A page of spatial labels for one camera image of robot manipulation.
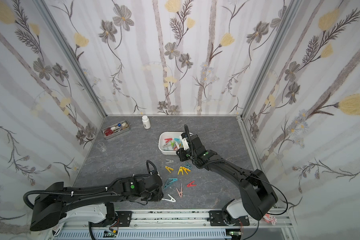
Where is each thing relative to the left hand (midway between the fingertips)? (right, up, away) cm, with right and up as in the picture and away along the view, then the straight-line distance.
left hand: (164, 198), depth 77 cm
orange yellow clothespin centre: (+11, +11, +13) cm, 21 cm away
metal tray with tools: (-42, +36, +34) cm, 65 cm away
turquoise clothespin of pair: (+4, +7, +9) cm, 12 cm away
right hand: (+7, +25, +6) cm, 26 cm away
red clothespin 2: (+4, +24, +23) cm, 34 cm away
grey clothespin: (-2, +26, +24) cm, 35 cm away
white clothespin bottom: (+4, -2, +3) cm, 5 cm away
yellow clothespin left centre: (0, +12, +14) cm, 18 cm away
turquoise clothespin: (+6, +29, +27) cm, 40 cm away
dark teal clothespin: (+12, +14, +15) cm, 24 cm away
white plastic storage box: (0, +27, +27) cm, 38 cm away
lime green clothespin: (+2, +27, +25) cm, 36 cm away
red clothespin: (-1, +29, +27) cm, 40 cm away
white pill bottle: (-18, +42, +31) cm, 55 cm away
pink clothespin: (+8, +1, +5) cm, 10 cm away
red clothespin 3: (+14, +4, +9) cm, 17 cm away
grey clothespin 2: (+1, +16, +18) cm, 24 cm away
